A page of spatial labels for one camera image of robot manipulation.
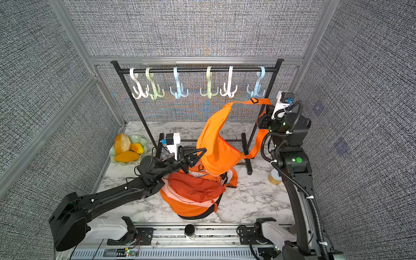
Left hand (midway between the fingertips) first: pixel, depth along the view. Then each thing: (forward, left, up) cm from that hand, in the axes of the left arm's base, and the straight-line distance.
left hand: (208, 150), depth 56 cm
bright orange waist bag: (+3, -5, -8) cm, 10 cm away
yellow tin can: (+4, -35, -34) cm, 49 cm away
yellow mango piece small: (+28, +42, -36) cm, 62 cm away
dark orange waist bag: (0, +7, -33) cm, 33 cm away
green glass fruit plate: (+21, +48, -36) cm, 64 cm away
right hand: (+15, -24, +10) cm, 30 cm away
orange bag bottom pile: (-9, +11, -36) cm, 39 cm away
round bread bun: (+29, +50, -32) cm, 66 cm away
